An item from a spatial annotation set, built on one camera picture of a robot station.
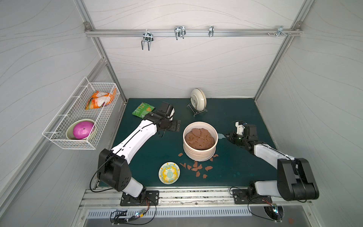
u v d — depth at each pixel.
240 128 0.83
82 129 0.57
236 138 0.80
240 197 0.73
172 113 0.68
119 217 0.69
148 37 0.78
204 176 0.81
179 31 0.76
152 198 0.74
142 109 1.11
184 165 0.84
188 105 1.14
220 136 0.93
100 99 0.72
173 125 0.75
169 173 0.82
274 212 0.71
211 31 0.79
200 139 0.84
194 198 0.75
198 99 0.99
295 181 0.43
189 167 0.84
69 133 0.58
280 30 0.77
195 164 0.85
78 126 0.58
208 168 0.84
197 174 0.82
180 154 0.88
